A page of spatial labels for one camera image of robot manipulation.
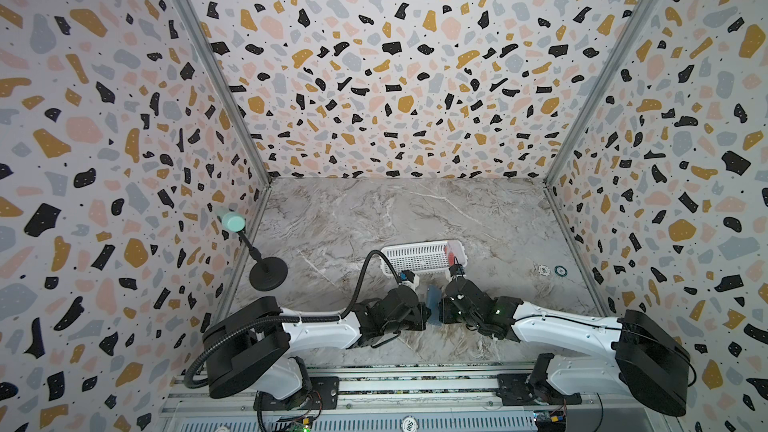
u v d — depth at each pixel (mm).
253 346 421
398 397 735
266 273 920
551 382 618
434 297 884
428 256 1001
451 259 969
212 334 443
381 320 634
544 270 974
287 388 597
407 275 768
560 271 973
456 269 768
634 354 421
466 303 640
